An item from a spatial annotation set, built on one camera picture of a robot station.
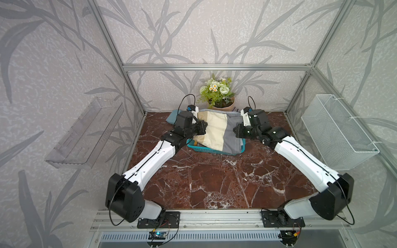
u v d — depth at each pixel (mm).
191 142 696
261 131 569
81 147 679
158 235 707
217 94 896
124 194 408
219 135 785
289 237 722
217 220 747
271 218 735
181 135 595
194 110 703
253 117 579
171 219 735
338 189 399
